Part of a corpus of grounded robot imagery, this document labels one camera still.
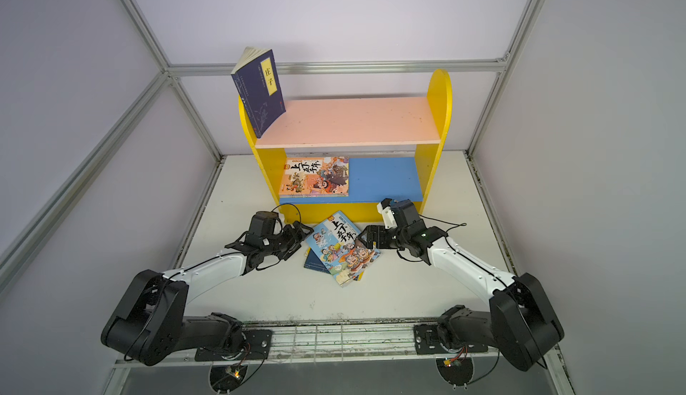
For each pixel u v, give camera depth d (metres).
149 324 0.42
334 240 0.92
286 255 0.80
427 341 0.73
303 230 0.82
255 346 0.73
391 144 0.70
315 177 0.93
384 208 0.78
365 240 0.75
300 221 0.81
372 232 0.75
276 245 0.76
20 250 0.49
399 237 0.70
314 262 0.88
